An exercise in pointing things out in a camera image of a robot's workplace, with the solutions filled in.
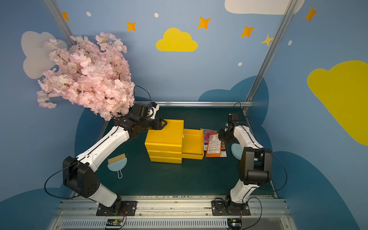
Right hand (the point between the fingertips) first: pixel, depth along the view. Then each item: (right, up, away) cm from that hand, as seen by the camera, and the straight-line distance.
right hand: (223, 137), depth 93 cm
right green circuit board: (0, -43, -20) cm, 47 cm away
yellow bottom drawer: (-32, -13, -6) cm, 36 cm away
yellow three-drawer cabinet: (-36, -2, -17) cm, 40 cm away
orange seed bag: (-6, -6, +2) cm, 9 cm away
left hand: (-38, +11, -11) cm, 41 cm away
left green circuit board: (-61, -41, -22) cm, 77 cm away
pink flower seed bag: (-9, +3, +12) cm, 15 cm away
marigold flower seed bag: (0, -11, +2) cm, 11 cm away
